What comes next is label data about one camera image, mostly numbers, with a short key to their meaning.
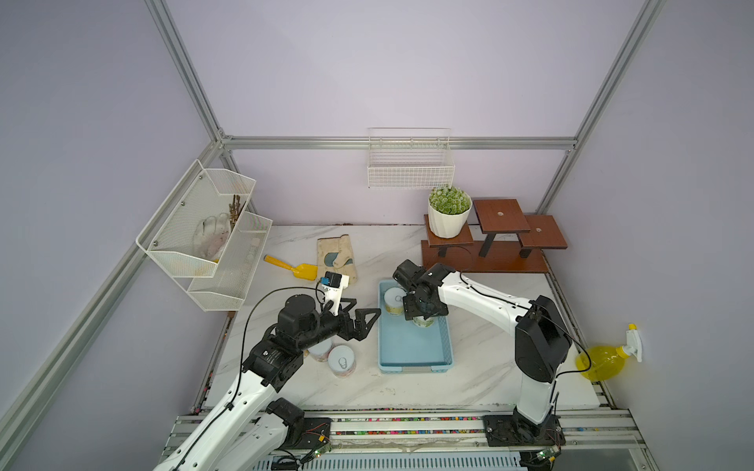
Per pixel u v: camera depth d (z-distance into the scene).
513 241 1.03
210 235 0.78
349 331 0.61
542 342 0.48
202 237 0.76
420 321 0.88
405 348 0.88
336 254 1.11
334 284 0.61
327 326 0.61
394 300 0.92
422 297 0.63
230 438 0.43
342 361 0.80
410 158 0.96
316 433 0.73
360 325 0.61
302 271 1.06
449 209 0.86
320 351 0.82
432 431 0.75
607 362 0.77
